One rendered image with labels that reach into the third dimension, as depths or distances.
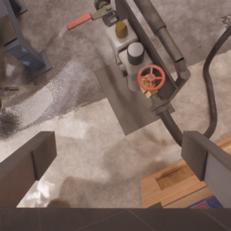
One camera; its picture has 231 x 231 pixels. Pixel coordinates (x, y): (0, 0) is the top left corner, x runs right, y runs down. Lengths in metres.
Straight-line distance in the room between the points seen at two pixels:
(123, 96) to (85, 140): 0.33
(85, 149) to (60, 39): 0.72
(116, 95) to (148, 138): 0.30
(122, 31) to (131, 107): 0.50
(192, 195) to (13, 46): 0.96
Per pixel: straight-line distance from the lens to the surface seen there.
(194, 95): 1.01
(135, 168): 0.94
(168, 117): 0.49
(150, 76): 0.46
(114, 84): 0.98
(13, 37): 1.02
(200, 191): 0.50
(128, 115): 0.93
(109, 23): 0.62
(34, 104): 1.13
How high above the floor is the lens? 0.93
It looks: 78 degrees down
